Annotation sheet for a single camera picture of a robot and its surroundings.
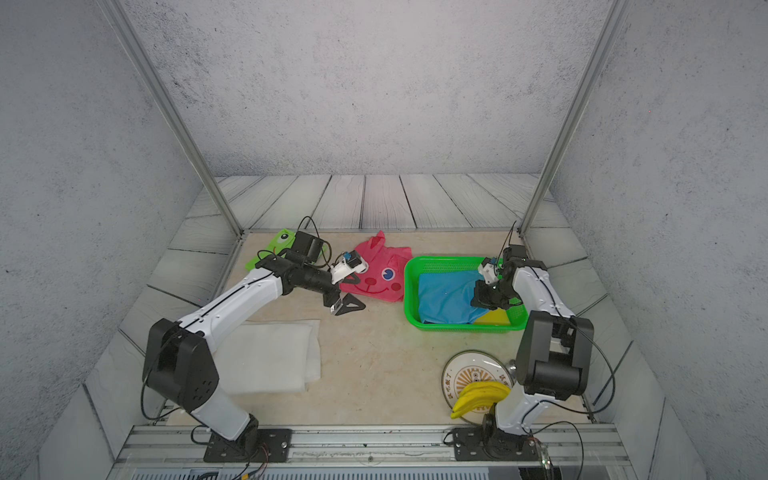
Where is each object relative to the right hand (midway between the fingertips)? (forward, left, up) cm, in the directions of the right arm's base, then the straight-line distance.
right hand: (477, 300), depth 89 cm
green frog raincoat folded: (+31, +69, -7) cm, 76 cm away
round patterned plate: (-16, +2, -9) cm, 18 cm away
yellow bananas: (-25, +3, -4) cm, 25 cm away
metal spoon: (-16, -9, -9) cm, 20 cm away
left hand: (-3, +32, +9) cm, 34 cm away
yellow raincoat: (-5, -5, 0) cm, 7 cm away
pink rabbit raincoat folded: (+14, +28, -8) cm, 32 cm away
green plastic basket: (-1, -12, -4) cm, 13 cm away
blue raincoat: (+4, +8, -5) cm, 10 cm away
